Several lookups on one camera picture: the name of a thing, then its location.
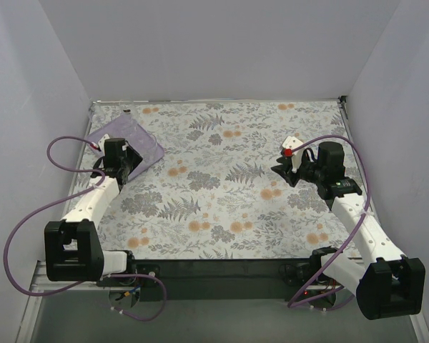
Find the aluminium frame rail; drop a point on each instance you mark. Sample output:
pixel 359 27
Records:
pixel 39 310

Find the clear ribbed tumbler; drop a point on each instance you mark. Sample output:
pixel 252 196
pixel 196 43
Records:
pixel 127 126

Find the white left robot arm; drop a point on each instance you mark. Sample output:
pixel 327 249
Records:
pixel 72 247

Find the tall plain flute glass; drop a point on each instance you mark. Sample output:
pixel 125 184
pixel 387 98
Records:
pixel 97 116

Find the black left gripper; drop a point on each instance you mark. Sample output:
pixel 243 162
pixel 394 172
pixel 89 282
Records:
pixel 131 159

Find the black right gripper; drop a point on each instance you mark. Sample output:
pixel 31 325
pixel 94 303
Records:
pixel 290 172

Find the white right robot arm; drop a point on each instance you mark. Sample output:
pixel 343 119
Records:
pixel 383 280

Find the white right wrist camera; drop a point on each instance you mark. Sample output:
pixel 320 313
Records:
pixel 291 149

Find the lilac plastic tray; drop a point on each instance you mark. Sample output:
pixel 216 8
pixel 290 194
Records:
pixel 111 128

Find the labelled champagne flute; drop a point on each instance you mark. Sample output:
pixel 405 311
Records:
pixel 128 109

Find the floral tablecloth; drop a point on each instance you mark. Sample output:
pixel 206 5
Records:
pixel 214 195

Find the clear faceted tumbler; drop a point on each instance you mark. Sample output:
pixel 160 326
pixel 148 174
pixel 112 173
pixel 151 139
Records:
pixel 149 148

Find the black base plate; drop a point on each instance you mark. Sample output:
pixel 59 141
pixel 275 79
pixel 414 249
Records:
pixel 213 279

